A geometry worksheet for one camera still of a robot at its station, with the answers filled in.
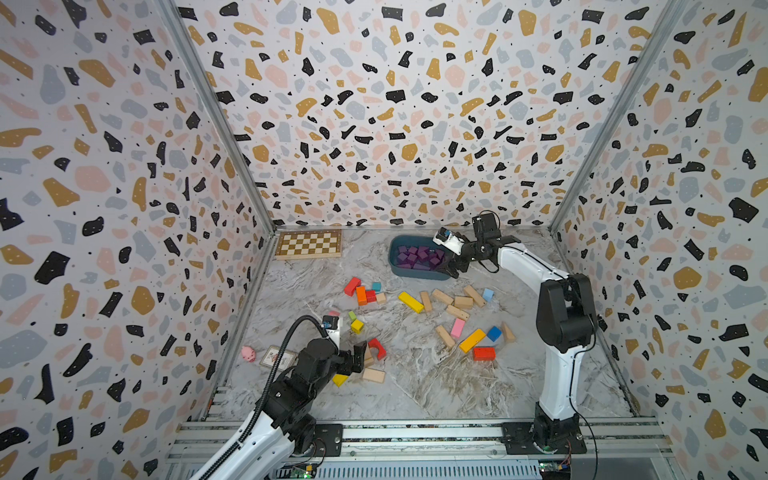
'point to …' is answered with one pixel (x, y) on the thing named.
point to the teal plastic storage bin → (418, 258)
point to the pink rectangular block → (457, 328)
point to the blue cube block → (494, 333)
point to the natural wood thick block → (442, 296)
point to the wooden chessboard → (309, 244)
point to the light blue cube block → (488, 294)
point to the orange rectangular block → (361, 292)
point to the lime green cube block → (352, 315)
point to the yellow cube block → (357, 325)
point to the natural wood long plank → (446, 336)
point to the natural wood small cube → (381, 298)
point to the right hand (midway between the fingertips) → (444, 254)
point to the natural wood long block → (470, 291)
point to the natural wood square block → (374, 375)
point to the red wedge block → (484, 354)
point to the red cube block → (371, 296)
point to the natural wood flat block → (464, 302)
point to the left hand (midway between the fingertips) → (355, 341)
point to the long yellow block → (411, 302)
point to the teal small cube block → (376, 286)
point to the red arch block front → (376, 344)
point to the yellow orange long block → (472, 340)
